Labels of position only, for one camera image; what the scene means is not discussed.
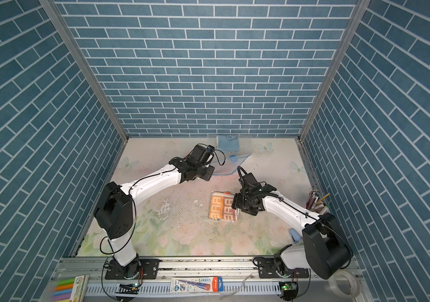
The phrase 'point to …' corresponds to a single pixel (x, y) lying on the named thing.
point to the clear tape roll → (353, 280)
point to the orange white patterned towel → (220, 207)
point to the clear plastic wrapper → (227, 294)
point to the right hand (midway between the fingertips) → (237, 207)
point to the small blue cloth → (295, 235)
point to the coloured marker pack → (71, 290)
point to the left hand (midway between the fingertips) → (214, 170)
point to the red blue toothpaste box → (196, 284)
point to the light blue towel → (228, 143)
